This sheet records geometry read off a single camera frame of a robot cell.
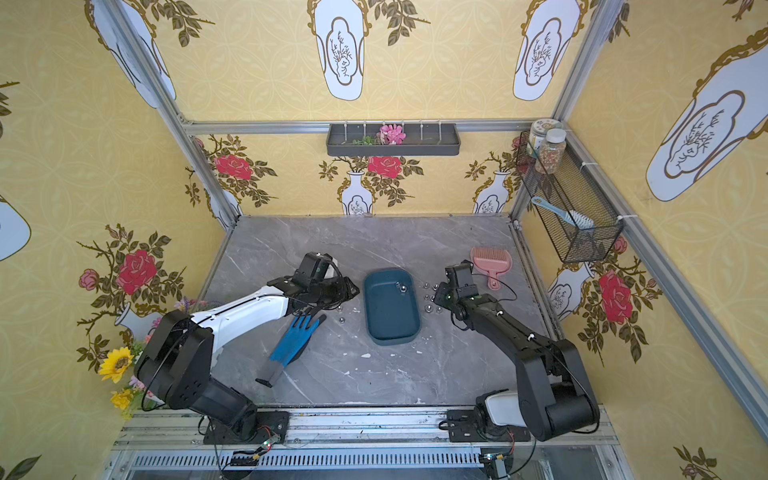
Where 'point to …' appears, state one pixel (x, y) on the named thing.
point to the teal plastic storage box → (391, 307)
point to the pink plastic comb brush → (492, 261)
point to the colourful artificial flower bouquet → (119, 364)
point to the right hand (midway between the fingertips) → (447, 290)
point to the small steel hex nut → (342, 320)
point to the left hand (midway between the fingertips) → (345, 289)
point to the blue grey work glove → (294, 342)
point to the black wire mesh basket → (571, 187)
